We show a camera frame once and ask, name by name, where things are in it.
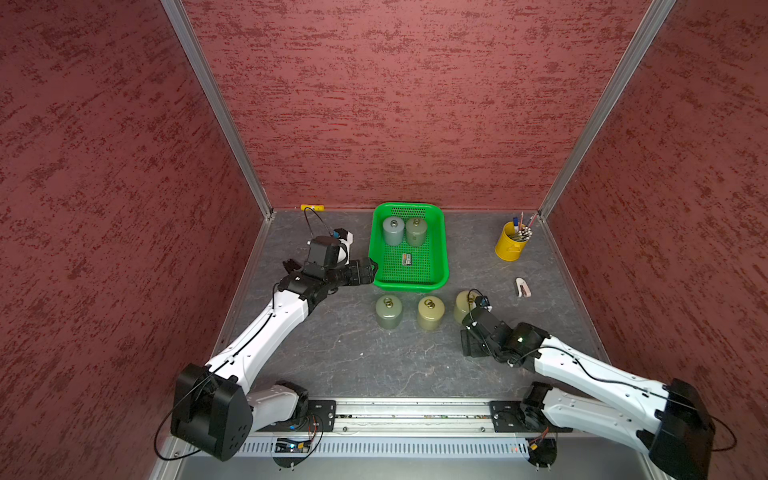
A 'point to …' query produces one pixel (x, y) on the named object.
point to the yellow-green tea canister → (465, 303)
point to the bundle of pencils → (523, 232)
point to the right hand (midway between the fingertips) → (476, 344)
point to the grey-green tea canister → (416, 232)
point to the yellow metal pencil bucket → (508, 249)
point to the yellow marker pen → (315, 207)
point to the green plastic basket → (430, 265)
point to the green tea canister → (388, 312)
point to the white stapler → (521, 283)
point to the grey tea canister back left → (393, 230)
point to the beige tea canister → (431, 310)
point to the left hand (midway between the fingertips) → (362, 273)
